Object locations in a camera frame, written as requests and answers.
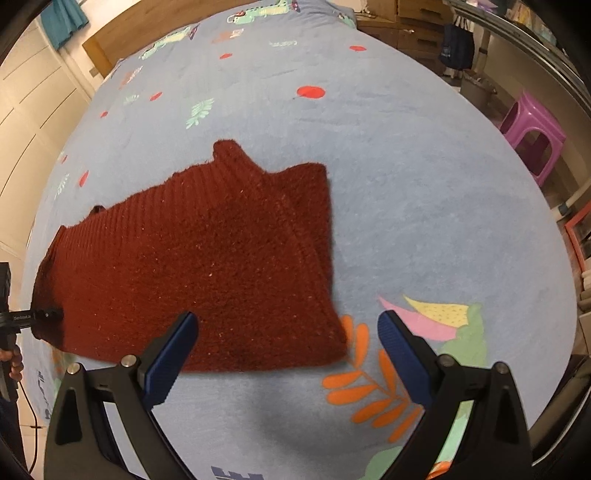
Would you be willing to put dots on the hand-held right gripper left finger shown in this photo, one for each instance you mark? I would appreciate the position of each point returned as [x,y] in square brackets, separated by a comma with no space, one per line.
[171,360]

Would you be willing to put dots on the wooden drawer cabinet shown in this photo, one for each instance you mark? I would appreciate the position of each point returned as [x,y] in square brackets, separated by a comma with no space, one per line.
[415,32]

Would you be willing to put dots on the dark red knit sweater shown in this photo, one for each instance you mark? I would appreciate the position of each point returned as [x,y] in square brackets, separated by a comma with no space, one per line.
[207,258]

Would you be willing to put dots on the white wardrobe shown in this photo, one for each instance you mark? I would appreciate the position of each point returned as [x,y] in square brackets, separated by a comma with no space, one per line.
[32,115]

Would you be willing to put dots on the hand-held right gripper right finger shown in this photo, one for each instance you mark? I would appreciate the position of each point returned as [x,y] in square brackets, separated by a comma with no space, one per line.
[401,360]

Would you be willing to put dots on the blue printed bed sheet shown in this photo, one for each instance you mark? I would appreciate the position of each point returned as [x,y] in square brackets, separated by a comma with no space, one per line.
[415,207]

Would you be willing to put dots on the orange rimmed box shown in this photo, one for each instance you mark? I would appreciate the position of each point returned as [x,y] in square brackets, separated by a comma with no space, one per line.
[577,244]

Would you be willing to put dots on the grey bin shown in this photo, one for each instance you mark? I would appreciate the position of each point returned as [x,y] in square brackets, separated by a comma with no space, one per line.
[478,87]

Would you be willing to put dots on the wooden headboard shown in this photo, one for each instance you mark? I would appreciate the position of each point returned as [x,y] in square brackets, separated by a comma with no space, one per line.
[106,50]

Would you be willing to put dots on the dark blue bag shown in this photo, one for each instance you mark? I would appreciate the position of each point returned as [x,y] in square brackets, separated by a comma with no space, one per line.
[456,46]

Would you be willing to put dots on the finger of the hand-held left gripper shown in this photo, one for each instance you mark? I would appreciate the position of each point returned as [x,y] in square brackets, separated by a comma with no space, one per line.
[41,315]

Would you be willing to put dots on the grey desk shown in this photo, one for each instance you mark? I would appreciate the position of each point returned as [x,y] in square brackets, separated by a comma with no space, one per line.
[531,37]

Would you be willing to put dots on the person's left hand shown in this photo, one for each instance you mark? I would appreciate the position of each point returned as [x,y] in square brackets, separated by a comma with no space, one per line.
[14,364]

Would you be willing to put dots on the teal hanging cloth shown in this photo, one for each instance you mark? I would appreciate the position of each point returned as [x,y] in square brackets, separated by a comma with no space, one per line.
[64,21]

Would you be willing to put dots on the purple plastic stool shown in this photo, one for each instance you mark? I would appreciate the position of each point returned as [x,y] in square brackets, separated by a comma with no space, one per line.
[531,124]

